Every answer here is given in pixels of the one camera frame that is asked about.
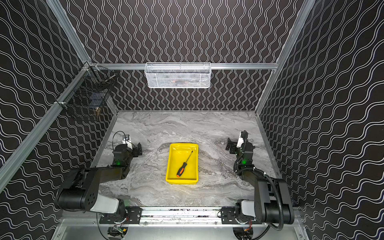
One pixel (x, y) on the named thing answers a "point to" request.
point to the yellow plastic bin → (178, 153)
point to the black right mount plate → (228, 217)
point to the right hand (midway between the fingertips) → (239, 139)
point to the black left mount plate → (132, 215)
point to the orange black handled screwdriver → (182, 168)
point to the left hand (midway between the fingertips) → (136, 144)
